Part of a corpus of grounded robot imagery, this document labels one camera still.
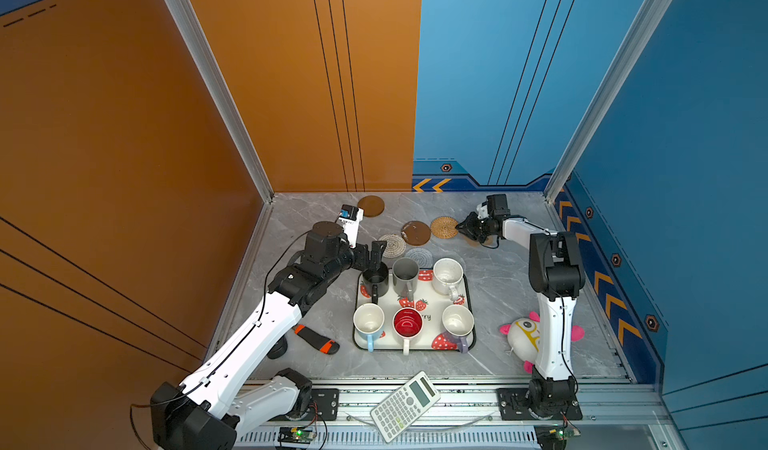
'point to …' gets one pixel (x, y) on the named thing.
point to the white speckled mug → (447, 274)
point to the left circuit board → (296, 435)
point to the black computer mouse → (279, 349)
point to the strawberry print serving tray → (429, 321)
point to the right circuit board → (555, 436)
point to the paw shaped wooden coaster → (474, 243)
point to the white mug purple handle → (457, 323)
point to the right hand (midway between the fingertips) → (456, 227)
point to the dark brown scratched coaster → (415, 233)
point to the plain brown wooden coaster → (372, 205)
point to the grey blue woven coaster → (422, 256)
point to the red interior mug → (407, 323)
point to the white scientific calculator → (404, 405)
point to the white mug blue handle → (368, 322)
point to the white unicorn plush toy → (524, 335)
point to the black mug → (377, 281)
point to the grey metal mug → (405, 271)
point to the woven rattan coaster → (444, 227)
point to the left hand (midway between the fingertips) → (371, 237)
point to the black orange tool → (323, 343)
